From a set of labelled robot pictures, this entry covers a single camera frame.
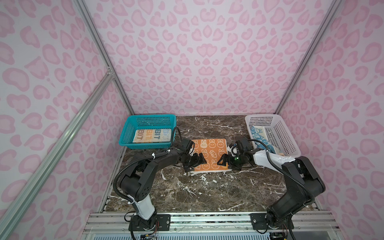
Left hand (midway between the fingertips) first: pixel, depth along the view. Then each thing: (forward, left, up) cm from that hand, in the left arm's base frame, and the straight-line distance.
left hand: (203, 163), depth 89 cm
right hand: (-1, -12, 0) cm, 12 cm away
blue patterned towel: (+26, -42, -5) cm, 50 cm away
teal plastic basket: (+41, +43, -7) cm, 59 cm away
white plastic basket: (+18, -54, -2) cm, 56 cm away
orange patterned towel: (+12, -7, -5) cm, 15 cm away
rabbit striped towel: (+24, +35, -3) cm, 42 cm away
